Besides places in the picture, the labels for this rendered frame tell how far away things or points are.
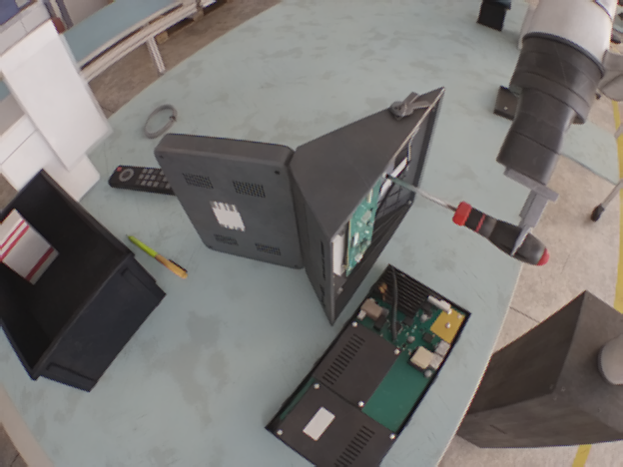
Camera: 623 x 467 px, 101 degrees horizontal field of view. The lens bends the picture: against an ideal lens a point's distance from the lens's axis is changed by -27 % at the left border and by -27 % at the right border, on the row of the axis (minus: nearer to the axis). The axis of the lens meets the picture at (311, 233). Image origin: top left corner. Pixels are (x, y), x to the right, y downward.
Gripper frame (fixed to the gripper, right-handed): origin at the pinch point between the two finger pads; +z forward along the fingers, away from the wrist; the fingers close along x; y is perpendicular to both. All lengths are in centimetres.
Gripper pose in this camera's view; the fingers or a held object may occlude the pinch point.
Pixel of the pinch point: (510, 249)
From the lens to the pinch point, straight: 33.1
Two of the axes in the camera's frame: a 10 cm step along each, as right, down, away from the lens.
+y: -8.2, -4.6, 3.5
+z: -3.3, 8.7, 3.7
